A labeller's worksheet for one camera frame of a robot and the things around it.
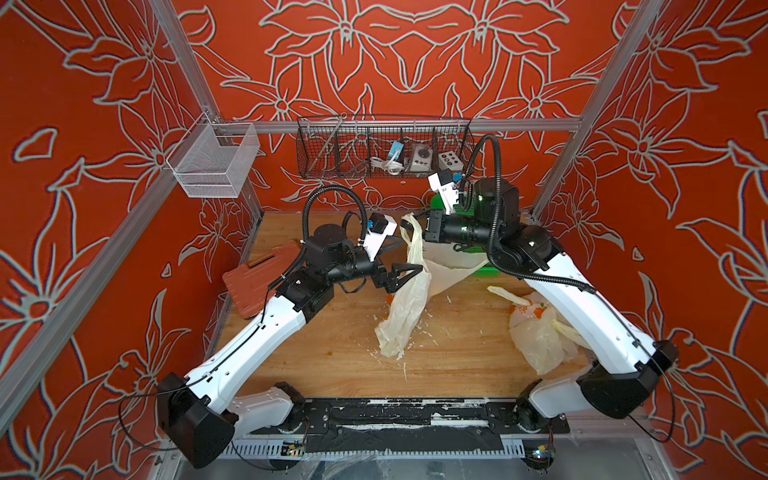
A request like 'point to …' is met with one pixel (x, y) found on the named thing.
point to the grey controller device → (422, 158)
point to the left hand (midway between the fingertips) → (411, 251)
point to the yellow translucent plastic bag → (547, 342)
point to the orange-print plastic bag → (441, 265)
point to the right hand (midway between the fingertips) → (395, 224)
